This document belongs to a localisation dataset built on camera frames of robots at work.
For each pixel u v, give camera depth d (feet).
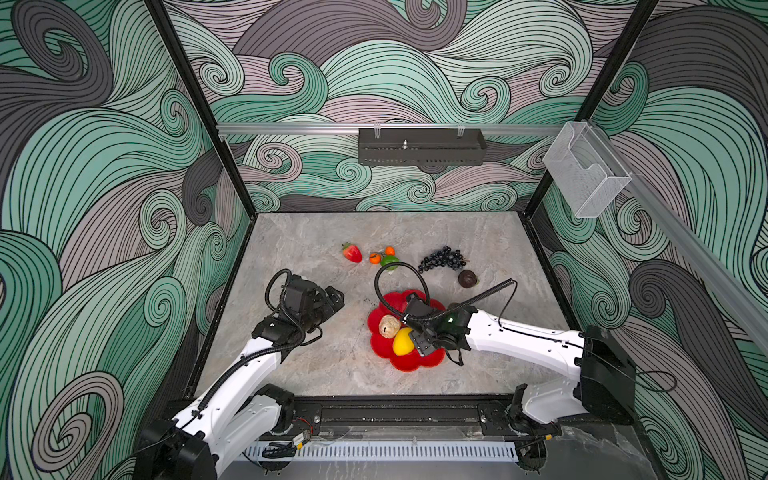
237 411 1.55
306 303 2.05
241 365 1.60
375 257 3.40
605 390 1.29
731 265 1.79
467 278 3.12
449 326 1.81
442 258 3.34
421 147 3.24
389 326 2.68
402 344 2.68
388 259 3.40
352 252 3.41
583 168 2.60
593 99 2.82
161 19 2.34
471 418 2.44
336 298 2.44
